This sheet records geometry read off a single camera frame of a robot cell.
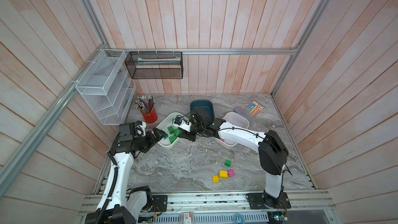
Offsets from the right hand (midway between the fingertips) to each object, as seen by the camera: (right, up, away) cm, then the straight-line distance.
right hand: (179, 132), depth 83 cm
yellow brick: (+24, -22, -2) cm, 33 cm away
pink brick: (+20, 0, -21) cm, 29 cm away
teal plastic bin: (+14, +17, +25) cm, 33 cm away
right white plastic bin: (+36, +5, +18) cm, 41 cm away
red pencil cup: (-20, +7, +16) cm, 27 cm away
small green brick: (+27, -18, +2) cm, 33 cm away
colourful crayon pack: (+52, +14, +28) cm, 61 cm away
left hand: (-9, -3, -5) cm, 11 cm away
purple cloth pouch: (+40, +12, +25) cm, 49 cm away
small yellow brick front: (+19, -24, -3) cm, 31 cm away
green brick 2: (-1, 0, -3) cm, 3 cm away
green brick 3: (-5, -6, +11) cm, 14 cm away
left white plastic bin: (-9, +5, +12) cm, 16 cm away
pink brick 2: (+28, -22, -1) cm, 36 cm away
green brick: (-7, -1, +14) cm, 16 cm away
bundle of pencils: (-23, +15, +12) cm, 30 cm away
